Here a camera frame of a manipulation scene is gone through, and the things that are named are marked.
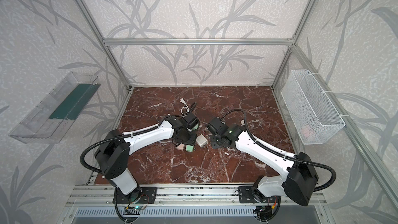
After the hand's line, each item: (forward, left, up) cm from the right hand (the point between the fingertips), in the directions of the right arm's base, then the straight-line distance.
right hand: (216, 136), depth 81 cm
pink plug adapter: (-1, +20, -10) cm, 23 cm away
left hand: (+2, +12, -5) cm, 14 cm away
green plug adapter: (-3, +15, -10) cm, 18 cm away
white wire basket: (0, -39, +23) cm, 45 cm away
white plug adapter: (+2, +8, -9) cm, 12 cm away
